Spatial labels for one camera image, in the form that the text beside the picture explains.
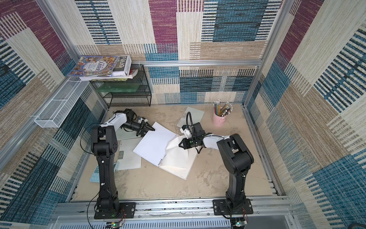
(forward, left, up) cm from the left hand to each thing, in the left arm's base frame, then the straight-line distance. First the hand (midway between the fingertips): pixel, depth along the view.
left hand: (152, 131), depth 97 cm
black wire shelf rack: (+34, +12, -1) cm, 36 cm away
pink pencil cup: (+7, -46, 0) cm, 47 cm away
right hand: (-8, -18, -4) cm, 20 cm away
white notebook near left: (-17, +14, -7) cm, 23 cm away
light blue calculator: (-28, +30, -5) cm, 41 cm away
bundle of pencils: (+10, -48, +8) cm, 50 cm away
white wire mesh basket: (-7, +42, +27) cm, 51 cm away
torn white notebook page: (-18, -18, -7) cm, 26 cm away
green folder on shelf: (+24, +22, +18) cm, 37 cm away
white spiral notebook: (-10, -6, -5) cm, 12 cm away
